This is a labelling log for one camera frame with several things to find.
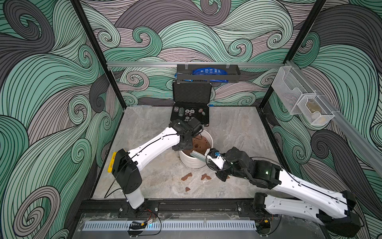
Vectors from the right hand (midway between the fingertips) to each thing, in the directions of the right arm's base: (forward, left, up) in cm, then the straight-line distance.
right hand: (211, 161), depth 68 cm
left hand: (+11, +12, -4) cm, 17 cm away
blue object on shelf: (+54, -3, +14) cm, 56 cm away
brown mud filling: (+15, +4, -10) cm, 19 cm away
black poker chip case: (+57, +9, -14) cm, 60 cm away
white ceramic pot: (+3, +9, -8) cm, 13 cm away
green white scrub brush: (+1, +5, +4) cm, 7 cm away
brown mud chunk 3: (-7, +12, -21) cm, 25 cm away
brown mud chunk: (0, +12, -21) cm, 24 cm away
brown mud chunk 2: (+1, +1, -21) cm, 21 cm away
